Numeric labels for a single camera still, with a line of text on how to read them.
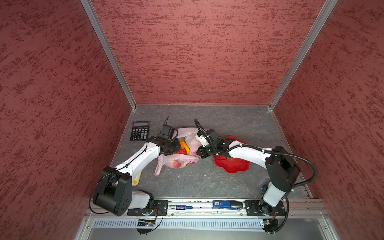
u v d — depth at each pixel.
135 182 0.81
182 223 0.77
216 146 0.67
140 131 1.03
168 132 0.68
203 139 0.79
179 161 0.83
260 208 0.65
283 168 0.47
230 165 0.88
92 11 0.73
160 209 0.74
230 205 0.71
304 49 0.87
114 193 0.41
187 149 0.92
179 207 0.74
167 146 0.65
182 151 0.88
